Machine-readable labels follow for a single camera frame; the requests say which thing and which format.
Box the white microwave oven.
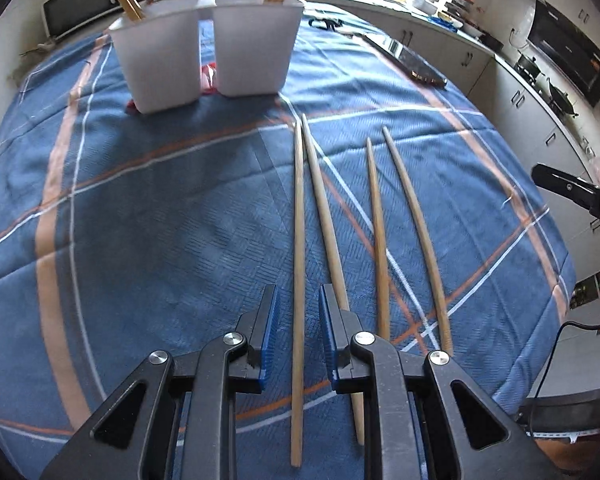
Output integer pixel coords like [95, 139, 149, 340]
[41, 0, 148, 41]

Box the white two-compartment utensil holder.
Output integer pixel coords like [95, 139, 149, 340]
[108, 0, 305, 114]

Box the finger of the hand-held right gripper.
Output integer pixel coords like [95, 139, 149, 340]
[531, 162, 600, 217]

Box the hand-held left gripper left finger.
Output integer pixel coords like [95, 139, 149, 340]
[39, 284, 281, 480]

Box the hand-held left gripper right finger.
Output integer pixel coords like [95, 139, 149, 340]
[318, 283, 557, 480]

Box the blue plaid tablecloth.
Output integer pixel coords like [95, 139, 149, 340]
[0, 2, 578, 480]

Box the black cooking pot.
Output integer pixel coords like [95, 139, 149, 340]
[515, 52, 544, 81]

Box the black wok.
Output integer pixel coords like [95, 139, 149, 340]
[547, 82, 580, 118]

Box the smartphone in brown case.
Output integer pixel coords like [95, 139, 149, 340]
[362, 32, 449, 88]

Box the black container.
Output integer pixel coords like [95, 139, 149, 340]
[480, 30, 506, 54]

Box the stacked container rack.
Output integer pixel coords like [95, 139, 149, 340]
[437, 0, 481, 23]

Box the tan wooden chopstick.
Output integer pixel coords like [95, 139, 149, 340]
[381, 126, 454, 356]
[365, 137, 392, 343]
[300, 113, 366, 446]
[290, 121, 306, 468]

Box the black range hood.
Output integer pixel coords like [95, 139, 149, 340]
[526, 0, 600, 108]

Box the black cable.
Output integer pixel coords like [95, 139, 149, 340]
[517, 320, 600, 436]

